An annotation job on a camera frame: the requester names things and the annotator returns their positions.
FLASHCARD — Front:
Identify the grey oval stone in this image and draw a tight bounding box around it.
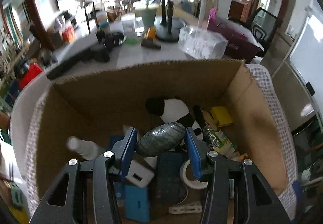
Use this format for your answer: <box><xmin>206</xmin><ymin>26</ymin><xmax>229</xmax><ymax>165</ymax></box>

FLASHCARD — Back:
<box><xmin>135</xmin><ymin>122</ymin><xmax>186</xmax><ymax>157</ymax></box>

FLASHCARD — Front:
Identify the colourful cartoon package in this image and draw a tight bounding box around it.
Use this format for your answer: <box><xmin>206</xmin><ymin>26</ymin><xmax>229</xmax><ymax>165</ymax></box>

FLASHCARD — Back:
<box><xmin>202</xmin><ymin>110</ymin><xmax>236</xmax><ymax>158</ymax></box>

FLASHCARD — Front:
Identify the white power adapter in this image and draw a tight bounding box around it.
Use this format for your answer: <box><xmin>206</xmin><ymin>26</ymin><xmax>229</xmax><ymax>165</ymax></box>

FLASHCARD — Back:
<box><xmin>126</xmin><ymin>160</ymin><xmax>154</xmax><ymax>188</ymax></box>

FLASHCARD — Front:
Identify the white spray bottle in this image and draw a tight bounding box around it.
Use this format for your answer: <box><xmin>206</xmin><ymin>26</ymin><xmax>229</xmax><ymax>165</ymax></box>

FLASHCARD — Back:
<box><xmin>66</xmin><ymin>136</ymin><xmax>105</xmax><ymax>161</ymax></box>

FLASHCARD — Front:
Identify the yellow box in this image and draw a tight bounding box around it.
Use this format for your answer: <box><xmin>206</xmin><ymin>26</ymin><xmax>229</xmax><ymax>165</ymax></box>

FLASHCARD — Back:
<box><xmin>210</xmin><ymin>106</ymin><xmax>233</xmax><ymax>127</ymax></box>

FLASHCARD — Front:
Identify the dark blue remote control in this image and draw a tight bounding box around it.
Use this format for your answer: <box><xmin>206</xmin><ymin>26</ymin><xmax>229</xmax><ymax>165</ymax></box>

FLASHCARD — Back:
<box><xmin>155</xmin><ymin>152</ymin><xmax>186</xmax><ymax>204</ymax></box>

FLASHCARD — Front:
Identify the panda plush toy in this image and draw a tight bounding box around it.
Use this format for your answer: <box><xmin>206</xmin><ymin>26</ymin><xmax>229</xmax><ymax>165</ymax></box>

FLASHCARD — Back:
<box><xmin>145</xmin><ymin>97</ymin><xmax>203</xmax><ymax>140</ymax></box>

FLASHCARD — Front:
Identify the brown cardboard box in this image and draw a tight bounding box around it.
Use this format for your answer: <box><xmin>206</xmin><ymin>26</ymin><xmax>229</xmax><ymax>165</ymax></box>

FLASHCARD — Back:
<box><xmin>35</xmin><ymin>59</ymin><xmax>289</xmax><ymax>224</ymax></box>

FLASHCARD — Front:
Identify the quilted patterned bedspread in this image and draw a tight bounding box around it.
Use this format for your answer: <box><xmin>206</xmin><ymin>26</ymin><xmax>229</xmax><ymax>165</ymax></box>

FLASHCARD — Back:
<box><xmin>25</xmin><ymin>60</ymin><xmax>297</xmax><ymax>219</ymax></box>

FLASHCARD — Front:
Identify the clear tissue box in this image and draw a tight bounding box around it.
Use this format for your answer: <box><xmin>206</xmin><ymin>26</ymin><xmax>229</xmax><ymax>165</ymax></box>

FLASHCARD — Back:
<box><xmin>178</xmin><ymin>25</ymin><xmax>228</xmax><ymax>60</ymax></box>

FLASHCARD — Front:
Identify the green plastic cup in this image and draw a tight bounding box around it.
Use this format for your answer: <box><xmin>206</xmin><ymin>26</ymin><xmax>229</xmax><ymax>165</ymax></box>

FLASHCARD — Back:
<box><xmin>138</xmin><ymin>8</ymin><xmax>157</xmax><ymax>27</ymax></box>

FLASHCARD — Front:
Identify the black office chair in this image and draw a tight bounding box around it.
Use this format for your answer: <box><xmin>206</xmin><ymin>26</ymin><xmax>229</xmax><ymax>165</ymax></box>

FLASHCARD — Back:
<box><xmin>246</xmin><ymin>7</ymin><xmax>282</xmax><ymax>58</ymax></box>

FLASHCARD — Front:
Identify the white board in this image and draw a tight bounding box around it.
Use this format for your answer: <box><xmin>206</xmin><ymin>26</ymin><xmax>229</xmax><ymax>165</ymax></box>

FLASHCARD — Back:
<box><xmin>288</xmin><ymin>14</ymin><xmax>323</xmax><ymax>111</ymax></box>

